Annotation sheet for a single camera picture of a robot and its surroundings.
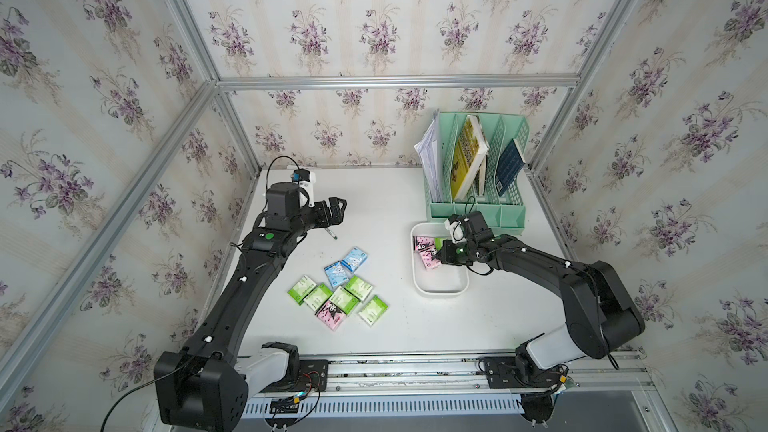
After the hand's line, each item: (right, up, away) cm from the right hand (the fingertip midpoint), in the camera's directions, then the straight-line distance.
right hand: (440, 255), depth 90 cm
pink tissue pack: (-4, -1, -1) cm, 4 cm away
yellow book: (+10, +32, +4) cm, 34 cm away
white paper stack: (-4, +32, -2) cm, 33 cm away
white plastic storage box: (+1, -7, -1) cm, 8 cm away
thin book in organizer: (+18, +24, +14) cm, 34 cm away
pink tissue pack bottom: (-32, -14, -10) cm, 36 cm away
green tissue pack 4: (-29, -12, -6) cm, 31 cm away
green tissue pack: (-25, -8, -4) cm, 26 cm away
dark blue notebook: (+28, +28, +15) cm, 42 cm away
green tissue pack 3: (-36, -10, -6) cm, 38 cm away
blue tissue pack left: (-32, -5, -2) cm, 32 cm away
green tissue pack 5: (-20, -14, -8) cm, 26 cm away
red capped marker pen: (-35, +5, +10) cm, 37 cm away
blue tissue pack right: (-26, -1, +1) cm, 26 cm away
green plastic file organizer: (+25, +12, +10) cm, 29 cm away
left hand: (-30, +16, -12) cm, 36 cm away
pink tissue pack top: (-4, +3, +4) cm, 6 cm away
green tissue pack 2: (-41, -9, -4) cm, 43 cm away
